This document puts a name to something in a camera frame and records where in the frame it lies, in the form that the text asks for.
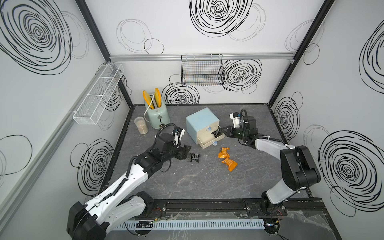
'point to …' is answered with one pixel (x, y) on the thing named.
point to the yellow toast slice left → (147, 98)
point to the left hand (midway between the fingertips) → (185, 145)
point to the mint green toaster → (159, 116)
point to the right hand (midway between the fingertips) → (222, 129)
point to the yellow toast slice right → (157, 97)
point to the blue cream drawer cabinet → (200, 126)
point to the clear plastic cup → (141, 125)
